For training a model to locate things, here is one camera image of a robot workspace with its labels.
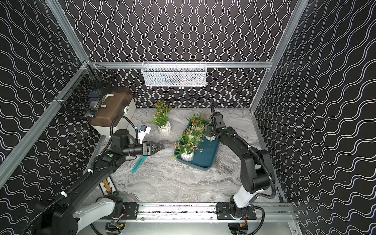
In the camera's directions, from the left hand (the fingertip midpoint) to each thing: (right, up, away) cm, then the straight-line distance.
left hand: (161, 145), depth 72 cm
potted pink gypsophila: (+12, -4, +14) cm, 19 cm away
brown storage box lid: (-40, +24, +32) cm, 57 cm away
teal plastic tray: (+23, -12, +19) cm, 32 cm away
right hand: (+29, +7, +22) cm, 37 cm away
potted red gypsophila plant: (+19, +12, +20) cm, 31 cm away
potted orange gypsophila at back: (-5, +14, +23) cm, 28 cm away
